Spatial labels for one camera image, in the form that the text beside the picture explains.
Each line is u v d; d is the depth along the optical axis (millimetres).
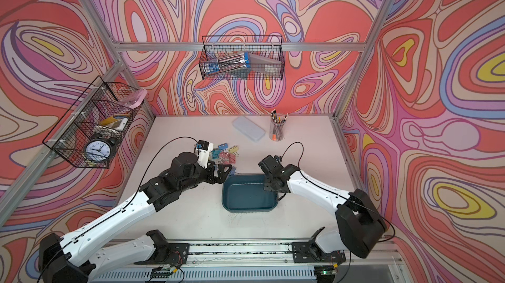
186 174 571
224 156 1015
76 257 392
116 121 749
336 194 462
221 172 651
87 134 731
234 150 1038
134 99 773
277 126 988
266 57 824
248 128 1122
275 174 636
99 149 677
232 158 1006
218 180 650
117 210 466
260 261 733
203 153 653
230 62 797
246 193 899
